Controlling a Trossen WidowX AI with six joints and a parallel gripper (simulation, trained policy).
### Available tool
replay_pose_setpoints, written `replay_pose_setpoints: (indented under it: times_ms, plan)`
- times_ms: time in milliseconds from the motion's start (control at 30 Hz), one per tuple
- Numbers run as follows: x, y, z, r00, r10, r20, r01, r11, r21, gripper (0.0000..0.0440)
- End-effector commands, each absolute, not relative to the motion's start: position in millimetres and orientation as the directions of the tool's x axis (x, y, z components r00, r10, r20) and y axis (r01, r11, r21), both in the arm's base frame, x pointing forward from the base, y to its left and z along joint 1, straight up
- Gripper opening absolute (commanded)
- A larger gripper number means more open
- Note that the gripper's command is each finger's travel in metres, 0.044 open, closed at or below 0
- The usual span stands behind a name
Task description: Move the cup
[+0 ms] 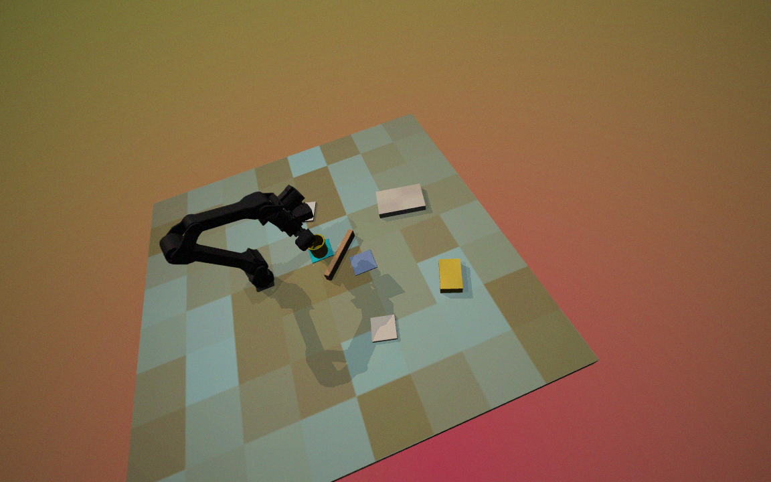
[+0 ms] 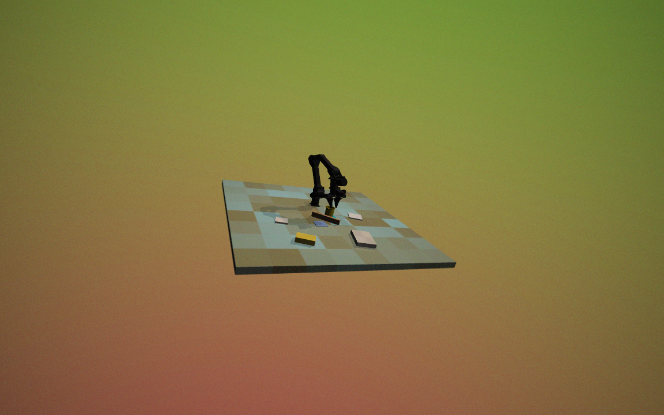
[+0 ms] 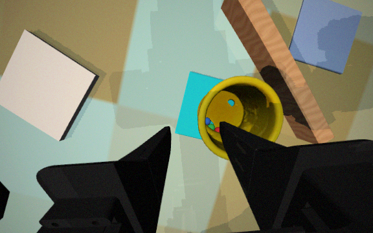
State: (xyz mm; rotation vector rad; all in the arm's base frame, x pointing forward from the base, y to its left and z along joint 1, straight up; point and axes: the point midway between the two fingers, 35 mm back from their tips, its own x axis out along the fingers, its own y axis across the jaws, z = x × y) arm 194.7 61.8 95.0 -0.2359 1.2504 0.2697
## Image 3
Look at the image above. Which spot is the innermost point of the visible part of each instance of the yellow cup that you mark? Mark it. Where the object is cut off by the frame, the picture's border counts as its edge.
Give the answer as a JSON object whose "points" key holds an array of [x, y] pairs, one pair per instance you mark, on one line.
{"points": [[257, 109]]}

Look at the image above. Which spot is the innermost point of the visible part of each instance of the beige flat square block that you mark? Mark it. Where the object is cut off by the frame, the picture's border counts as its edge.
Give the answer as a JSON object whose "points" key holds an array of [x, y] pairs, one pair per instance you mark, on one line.
{"points": [[44, 86]]}

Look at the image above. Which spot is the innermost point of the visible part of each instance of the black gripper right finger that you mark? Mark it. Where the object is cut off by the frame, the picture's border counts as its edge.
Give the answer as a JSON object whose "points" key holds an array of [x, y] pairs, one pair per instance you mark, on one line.
{"points": [[269, 172]]}

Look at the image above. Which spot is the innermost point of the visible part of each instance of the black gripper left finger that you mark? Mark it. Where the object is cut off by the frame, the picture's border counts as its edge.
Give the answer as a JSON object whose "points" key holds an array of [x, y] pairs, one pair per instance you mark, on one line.
{"points": [[137, 180]]}

